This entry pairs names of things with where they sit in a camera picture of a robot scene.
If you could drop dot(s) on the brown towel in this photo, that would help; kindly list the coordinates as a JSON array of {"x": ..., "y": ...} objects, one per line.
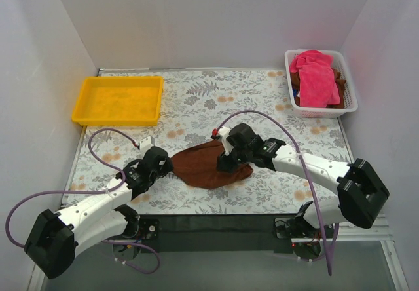
[
  {"x": 197, "y": 167},
  {"x": 340, "y": 84}
]

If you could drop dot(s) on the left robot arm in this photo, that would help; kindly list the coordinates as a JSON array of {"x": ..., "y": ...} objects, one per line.
[{"x": 57, "y": 238}]

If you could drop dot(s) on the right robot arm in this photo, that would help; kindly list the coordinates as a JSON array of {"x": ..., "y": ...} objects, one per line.
[{"x": 359, "y": 192}]

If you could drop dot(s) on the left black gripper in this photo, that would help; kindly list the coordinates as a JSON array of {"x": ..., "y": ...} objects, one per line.
[{"x": 162, "y": 165}]

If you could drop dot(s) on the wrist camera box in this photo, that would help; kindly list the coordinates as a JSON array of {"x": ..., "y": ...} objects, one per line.
[
  {"x": 221, "y": 135},
  {"x": 145, "y": 144}
]

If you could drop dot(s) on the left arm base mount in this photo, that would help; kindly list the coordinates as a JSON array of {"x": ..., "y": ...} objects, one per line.
[{"x": 147, "y": 230}]

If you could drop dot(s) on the floral table mat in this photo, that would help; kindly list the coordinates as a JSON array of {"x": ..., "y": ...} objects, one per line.
[{"x": 193, "y": 104}]

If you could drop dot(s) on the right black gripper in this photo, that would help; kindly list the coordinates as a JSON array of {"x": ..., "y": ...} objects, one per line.
[{"x": 227, "y": 161}]

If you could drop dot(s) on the white plastic basket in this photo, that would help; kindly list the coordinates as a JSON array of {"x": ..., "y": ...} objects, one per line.
[{"x": 349, "y": 98}]

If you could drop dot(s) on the yellow plastic tray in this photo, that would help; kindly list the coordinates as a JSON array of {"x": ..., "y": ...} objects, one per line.
[{"x": 119, "y": 101}]

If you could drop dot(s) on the brown towel in basket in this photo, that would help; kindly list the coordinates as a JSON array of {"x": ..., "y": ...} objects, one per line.
[{"x": 340, "y": 84}]

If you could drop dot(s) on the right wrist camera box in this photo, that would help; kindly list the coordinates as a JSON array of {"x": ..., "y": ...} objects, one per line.
[{"x": 221, "y": 135}]

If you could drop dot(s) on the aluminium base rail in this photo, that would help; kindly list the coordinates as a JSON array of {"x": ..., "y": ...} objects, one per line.
[{"x": 236, "y": 253}]

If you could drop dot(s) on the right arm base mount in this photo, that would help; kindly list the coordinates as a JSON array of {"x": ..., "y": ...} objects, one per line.
[{"x": 290, "y": 228}]

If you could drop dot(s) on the pink towel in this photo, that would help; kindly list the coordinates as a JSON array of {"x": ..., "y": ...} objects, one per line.
[{"x": 314, "y": 64}]

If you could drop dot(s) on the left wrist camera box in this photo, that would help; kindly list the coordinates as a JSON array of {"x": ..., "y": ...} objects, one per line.
[{"x": 145, "y": 144}]

